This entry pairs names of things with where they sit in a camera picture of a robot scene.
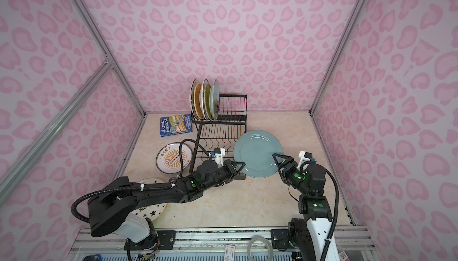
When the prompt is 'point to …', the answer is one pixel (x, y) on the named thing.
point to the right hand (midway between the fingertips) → (274, 159)
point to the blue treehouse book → (175, 125)
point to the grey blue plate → (256, 148)
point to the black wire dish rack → (223, 132)
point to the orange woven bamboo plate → (197, 101)
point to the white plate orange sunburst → (168, 159)
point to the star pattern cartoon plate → (155, 211)
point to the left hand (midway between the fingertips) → (249, 163)
